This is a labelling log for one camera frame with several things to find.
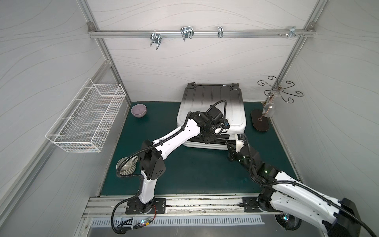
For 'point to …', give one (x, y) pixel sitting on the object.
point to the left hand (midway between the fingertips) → (211, 135)
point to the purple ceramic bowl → (138, 110)
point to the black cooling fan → (288, 221)
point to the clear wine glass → (268, 110)
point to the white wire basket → (83, 127)
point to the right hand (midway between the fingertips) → (227, 145)
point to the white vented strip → (128, 222)
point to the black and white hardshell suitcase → (199, 97)
